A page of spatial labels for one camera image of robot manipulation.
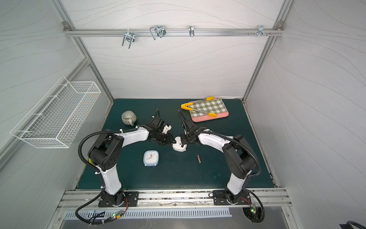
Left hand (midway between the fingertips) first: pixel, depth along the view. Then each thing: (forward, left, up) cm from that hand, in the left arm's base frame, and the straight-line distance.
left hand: (175, 143), depth 91 cm
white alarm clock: (-2, -1, -1) cm, 2 cm away
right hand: (+3, -6, +1) cm, 6 cm away
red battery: (-9, -16, -3) cm, 18 cm away
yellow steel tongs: (+34, -5, -1) cm, 34 cm away
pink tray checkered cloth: (+35, -32, -2) cm, 48 cm away
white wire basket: (-3, +57, +28) cm, 63 cm away
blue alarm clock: (-10, +14, -1) cm, 17 cm away
